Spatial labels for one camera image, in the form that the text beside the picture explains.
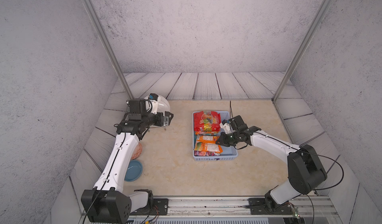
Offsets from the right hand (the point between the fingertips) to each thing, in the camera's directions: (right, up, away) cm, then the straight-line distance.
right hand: (216, 142), depth 85 cm
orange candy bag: (-5, -1, 0) cm, 5 cm away
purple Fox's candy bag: (-6, -6, 0) cm, 8 cm away
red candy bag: (-5, +11, +9) cm, 15 cm away
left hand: (-26, +17, -8) cm, 32 cm away
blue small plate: (-46, -16, 0) cm, 49 cm away
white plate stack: (-32, +22, +11) cm, 41 cm away
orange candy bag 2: (-5, +3, +13) cm, 14 cm away
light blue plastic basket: (+8, -7, +6) cm, 12 cm away
